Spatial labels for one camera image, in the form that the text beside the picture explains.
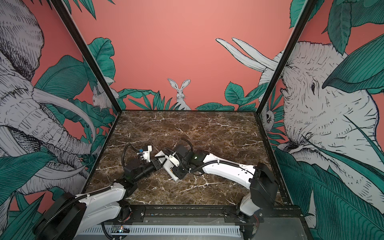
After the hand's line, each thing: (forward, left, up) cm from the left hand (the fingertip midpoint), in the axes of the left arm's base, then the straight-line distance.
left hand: (168, 156), depth 79 cm
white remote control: (-3, +1, -2) cm, 4 cm away
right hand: (-8, -3, -2) cm, 8 cm away
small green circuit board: (-30, +22, -14) cm, 40 cm away
